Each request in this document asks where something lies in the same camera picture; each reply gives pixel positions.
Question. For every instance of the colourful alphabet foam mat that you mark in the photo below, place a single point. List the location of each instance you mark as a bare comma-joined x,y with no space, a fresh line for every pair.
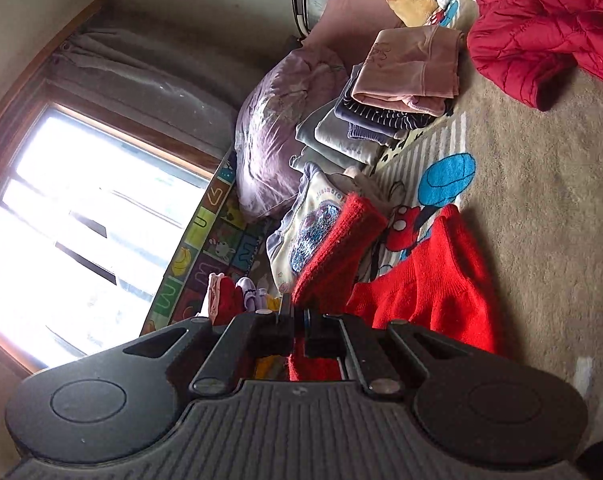
196,260

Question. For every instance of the folded red knit garment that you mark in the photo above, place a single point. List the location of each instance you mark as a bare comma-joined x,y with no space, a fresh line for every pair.
230,300

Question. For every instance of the wooden window frame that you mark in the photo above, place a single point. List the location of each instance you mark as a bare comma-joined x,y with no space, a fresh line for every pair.
26,95

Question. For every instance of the folded cream pink top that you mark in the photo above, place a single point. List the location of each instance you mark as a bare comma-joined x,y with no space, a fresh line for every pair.
214,295

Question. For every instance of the folded yellow knit garment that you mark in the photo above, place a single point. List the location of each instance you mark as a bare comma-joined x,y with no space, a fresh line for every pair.
269,365

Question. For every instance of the purple pillow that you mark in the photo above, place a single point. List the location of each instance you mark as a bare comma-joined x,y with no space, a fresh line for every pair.
271,135

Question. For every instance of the grey curtain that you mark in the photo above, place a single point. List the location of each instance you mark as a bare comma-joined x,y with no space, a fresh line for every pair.
146,75

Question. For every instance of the folded purple garment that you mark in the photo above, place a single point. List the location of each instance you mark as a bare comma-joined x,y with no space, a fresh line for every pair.
366,133

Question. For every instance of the folded light grey garment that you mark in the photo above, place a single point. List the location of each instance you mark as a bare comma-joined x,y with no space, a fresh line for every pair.
341,142

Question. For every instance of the folded striped dark garment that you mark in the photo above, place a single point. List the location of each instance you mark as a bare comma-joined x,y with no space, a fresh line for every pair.
376,115

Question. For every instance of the folded pink pants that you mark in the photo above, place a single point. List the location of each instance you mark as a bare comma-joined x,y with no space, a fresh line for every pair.
406,65

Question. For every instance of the window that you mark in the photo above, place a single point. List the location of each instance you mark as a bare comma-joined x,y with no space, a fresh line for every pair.
56,210

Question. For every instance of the folded tan garment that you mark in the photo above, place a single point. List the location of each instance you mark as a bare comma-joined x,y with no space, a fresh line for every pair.
366,185

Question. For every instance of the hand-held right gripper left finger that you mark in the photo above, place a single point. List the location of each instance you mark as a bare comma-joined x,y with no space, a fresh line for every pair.
286,330

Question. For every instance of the folded whitish grey garment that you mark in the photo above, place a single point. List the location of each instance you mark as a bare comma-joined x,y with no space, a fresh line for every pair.
326,163

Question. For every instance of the red knit sweater green patch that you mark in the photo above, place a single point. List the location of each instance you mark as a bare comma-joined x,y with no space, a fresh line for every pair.
431,285

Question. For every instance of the pink pillow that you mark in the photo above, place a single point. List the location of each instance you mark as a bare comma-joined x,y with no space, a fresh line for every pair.
351,5

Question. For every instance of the cream sweatshirt with sequin print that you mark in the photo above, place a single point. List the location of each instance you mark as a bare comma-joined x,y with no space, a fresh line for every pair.
301,230

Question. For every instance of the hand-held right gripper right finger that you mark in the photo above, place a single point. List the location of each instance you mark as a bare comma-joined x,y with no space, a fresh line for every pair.
314,340

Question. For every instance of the printed cartoon blanket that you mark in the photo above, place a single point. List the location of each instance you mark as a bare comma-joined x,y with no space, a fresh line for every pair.
531,185

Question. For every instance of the red quilted jacket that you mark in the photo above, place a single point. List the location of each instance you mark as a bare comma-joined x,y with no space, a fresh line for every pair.
546,15

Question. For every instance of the folded lavender grey garment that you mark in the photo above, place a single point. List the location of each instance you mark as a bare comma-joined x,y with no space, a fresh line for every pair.
309,130

